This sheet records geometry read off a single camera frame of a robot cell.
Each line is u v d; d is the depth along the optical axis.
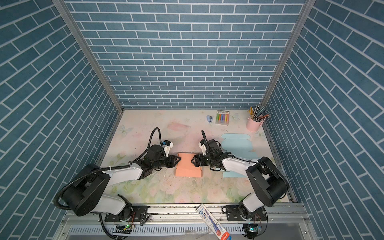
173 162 0.81
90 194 0.43
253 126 1.04
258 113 1.03
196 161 0.81
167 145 0.81
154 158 0.71
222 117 1.15
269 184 0.45
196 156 0.80
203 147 0.84
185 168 0.85
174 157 0.81
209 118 1.13
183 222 0.72
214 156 0.71
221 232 0.68
